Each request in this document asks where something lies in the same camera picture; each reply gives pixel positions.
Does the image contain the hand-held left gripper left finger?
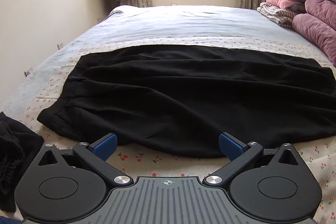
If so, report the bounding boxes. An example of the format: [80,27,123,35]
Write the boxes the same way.
[35,133,134,186]

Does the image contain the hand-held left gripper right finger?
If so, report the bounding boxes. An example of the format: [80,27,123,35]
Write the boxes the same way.
[202,132,302,186]

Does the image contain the black pants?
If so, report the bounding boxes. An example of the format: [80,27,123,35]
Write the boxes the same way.
[37,45,336,159]

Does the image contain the dark knitted cloth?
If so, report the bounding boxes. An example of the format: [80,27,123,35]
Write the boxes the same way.
[0,112,45,213]

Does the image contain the bed with cherry print sheet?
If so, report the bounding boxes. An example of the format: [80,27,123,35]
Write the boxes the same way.
[0,5,336,224]

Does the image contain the striped cloth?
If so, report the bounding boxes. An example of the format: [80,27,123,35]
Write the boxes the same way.
[257,2,299,28]

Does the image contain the mauve velvet quilt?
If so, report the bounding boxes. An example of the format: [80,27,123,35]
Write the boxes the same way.
[269,0,336,67]

